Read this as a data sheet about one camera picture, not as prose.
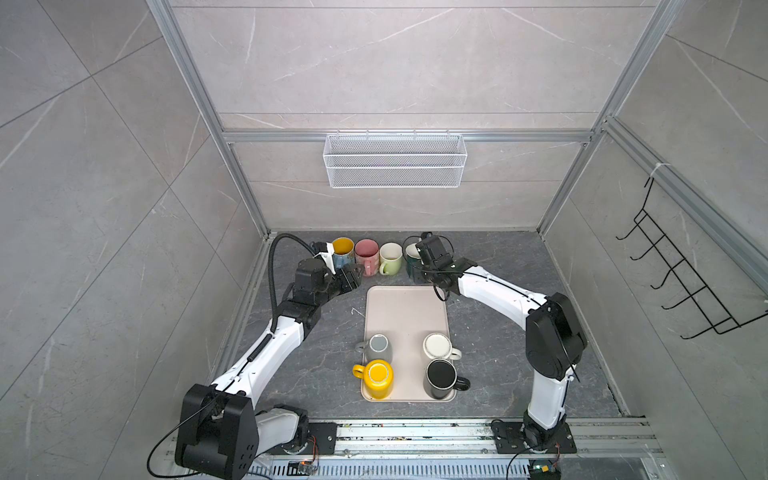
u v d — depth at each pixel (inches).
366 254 39.1
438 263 27.6
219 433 15.8
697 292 24.7
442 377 29.5
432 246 27.7
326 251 29.2
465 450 28.7
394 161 39.6
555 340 18.3
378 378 29.3
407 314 37.7
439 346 32.2
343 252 39.7
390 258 39.1
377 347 31.3
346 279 28.1
